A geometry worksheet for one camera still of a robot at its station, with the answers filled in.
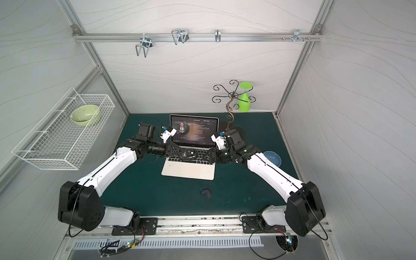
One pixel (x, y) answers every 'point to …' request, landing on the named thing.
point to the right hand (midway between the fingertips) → (206, 157)
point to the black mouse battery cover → (207, 191)
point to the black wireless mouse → (188, 154)
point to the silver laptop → (194, 132)
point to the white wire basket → (63, 137)
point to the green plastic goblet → (244, 101)
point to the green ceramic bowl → (83, 115)
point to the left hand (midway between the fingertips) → (182, 152)
